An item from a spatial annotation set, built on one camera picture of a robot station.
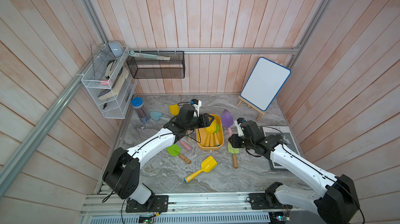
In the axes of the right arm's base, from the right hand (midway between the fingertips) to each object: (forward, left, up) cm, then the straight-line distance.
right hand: (229, 138), depth 83 cm
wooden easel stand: (+27, -19, -6) cm, 34 cm away
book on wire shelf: (+15, +60, +22) cm, 65 cm away
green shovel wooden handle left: (-3, +31, -11) cm, 33 cm away
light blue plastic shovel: (+23, +48, -11) cm, 54 cm away
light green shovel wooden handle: (-2, -4, -12) cm, 13 cm away
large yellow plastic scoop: (-11, +12, -12) cm, 20 cm away
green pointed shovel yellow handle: (+7, +7, -10) cm, 14 cm away
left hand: (+5, +11, +8) cm, 14 cm away
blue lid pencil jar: (+18, +54, +8) cm, 57 cm away
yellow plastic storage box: (+7, +16, -10) cm, 20 cm away
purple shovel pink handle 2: (+10, 0, +2) cm, 10 cm away
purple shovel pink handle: (-2, +23, -9) cm, 25 cm away
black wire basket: (+47, +57, +12) cm, 75 cm away
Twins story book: (+10, -37, -9) cm, 40 cm away
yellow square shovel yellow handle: (+11, +10, -10) cm, 18 cm away
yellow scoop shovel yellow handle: (+14, +8, -10) cm, 19 cm away
